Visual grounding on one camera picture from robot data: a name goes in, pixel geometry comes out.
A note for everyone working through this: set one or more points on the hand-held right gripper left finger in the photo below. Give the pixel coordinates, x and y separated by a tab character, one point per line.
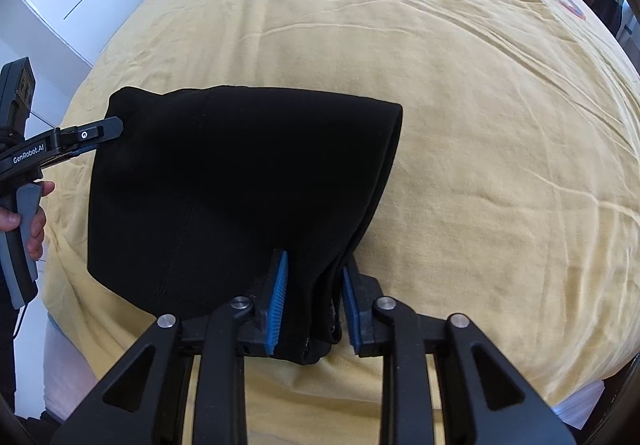
277	305

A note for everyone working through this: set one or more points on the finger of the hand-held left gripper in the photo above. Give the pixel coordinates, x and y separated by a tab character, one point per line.
85	134

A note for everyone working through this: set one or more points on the person's left hand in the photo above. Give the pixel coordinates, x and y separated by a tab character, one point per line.
36	230

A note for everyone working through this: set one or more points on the black bag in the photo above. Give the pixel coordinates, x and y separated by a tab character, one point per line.
607	7

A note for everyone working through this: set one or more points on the black pants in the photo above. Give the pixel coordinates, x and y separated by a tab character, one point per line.
225	175

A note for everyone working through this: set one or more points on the yellow printed bedspread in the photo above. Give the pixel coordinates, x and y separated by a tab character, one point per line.
475	150

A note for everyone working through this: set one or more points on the white bed sheet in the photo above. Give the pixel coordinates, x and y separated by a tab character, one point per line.
70	370

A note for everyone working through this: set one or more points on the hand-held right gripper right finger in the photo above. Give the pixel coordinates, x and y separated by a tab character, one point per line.
350	310

